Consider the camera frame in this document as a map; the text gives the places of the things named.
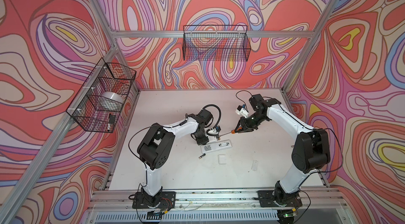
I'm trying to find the orange handled screwdriver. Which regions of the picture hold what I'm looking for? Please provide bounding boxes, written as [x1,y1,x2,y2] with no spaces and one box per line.
[220,130,236,137]

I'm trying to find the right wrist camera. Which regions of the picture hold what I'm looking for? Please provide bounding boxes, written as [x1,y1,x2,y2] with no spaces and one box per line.
[235,105,249,118]

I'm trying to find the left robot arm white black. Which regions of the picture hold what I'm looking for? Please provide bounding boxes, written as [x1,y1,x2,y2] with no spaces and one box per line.
[137,109,213,199]

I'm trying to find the black wire basket wall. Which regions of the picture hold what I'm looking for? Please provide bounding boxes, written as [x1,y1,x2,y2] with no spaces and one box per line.
[182,24,251,62]
[66,58,137,133]

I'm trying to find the black wire basket back wall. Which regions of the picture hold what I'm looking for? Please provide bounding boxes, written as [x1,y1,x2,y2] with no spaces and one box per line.
[182,24,251,62]

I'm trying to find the white battery cover plate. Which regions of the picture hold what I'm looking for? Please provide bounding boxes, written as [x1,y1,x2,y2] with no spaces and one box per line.
[208,135,220,144]

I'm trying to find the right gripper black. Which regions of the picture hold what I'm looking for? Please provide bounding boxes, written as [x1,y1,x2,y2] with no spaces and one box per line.
[233,111,268,133]

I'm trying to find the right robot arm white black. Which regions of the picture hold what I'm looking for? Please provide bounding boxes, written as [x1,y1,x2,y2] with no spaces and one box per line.
[232,94,331,206]

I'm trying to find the aluminium front rail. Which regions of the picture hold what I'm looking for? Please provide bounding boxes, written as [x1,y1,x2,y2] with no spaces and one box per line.
[83,187,355,224]

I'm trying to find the small black item in basket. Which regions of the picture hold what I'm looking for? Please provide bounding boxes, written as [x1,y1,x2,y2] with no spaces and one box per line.
[108,113,116,127]

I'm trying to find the black wire basket left wall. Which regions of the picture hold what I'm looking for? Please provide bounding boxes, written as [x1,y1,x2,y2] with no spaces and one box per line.
[66,58,137,133]

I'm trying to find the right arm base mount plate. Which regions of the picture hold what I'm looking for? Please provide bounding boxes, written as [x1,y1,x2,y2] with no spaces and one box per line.
[256,189,303,208]

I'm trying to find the white remote control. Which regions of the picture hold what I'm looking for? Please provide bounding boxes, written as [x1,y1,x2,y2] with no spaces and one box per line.
[200,140,232,154]

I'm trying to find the white tape roll in basket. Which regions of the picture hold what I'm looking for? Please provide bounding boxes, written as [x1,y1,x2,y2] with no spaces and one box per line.
[99,91,124,111]

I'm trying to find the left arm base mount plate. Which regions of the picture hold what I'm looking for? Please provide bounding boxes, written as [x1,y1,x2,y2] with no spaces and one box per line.
[132,191,176,209]

